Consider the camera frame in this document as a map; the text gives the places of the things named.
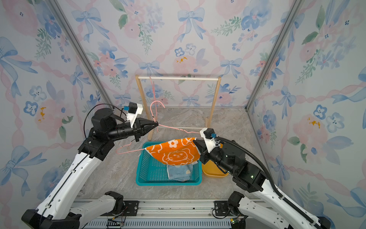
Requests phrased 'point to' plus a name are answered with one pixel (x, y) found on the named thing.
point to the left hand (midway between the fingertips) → (156, 123)
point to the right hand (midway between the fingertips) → (196, 140)
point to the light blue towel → (180, 172)
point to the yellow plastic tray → (211, 168)
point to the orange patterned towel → (176, 151)
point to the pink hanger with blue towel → (154, 90)
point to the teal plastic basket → (150, 172)
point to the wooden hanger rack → (208, 120)
